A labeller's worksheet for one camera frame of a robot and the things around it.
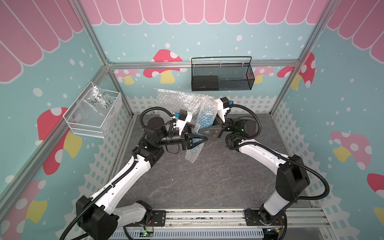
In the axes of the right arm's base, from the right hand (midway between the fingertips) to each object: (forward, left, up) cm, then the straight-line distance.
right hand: (196, 127), depth 55 cm
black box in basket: (+49, -6, -14) cm, 51 cm away
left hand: (0, -3, -7) cm, 7 cm away
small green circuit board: (-29, +26, -46) cm, 60 cm away
